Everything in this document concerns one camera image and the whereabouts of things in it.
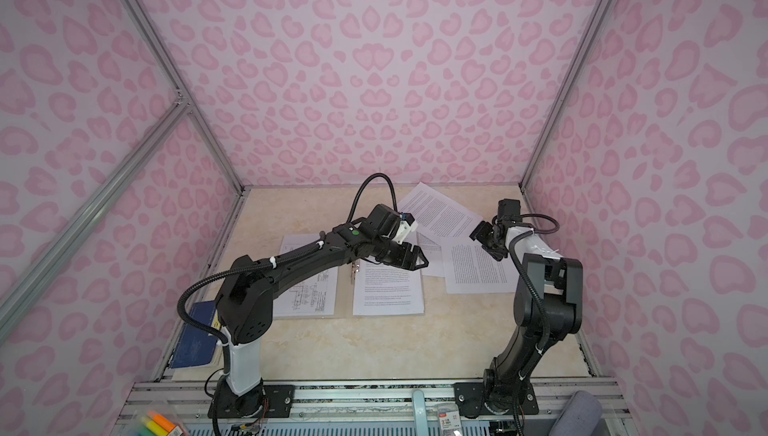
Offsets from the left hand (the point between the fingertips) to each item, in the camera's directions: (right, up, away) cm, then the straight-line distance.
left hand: (422, 258), depth 82 cm
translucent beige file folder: (-23, -12, +11) cm, 28 cm away
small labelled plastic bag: (+5, -35, -13) cm, 38 cm away
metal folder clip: (-20, -6, +13) cm, 25 cm away
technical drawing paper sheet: (-31, -13, +9) cm, 35 cm away
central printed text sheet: (+8, +11, +29) cm, 32 cm away
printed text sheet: (-11, -11, +11) cm, 19 cm away
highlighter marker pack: (-63, -37, -12) cm, 74 cm away
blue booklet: (-62, -24, 0) cm, 66 cm away
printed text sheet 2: (+17, -6, +16) cm, 24 cm away
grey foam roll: (+34, -34, -13) cm, 50 cm away
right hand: (+21, +5, +14) cm, 25 cm away
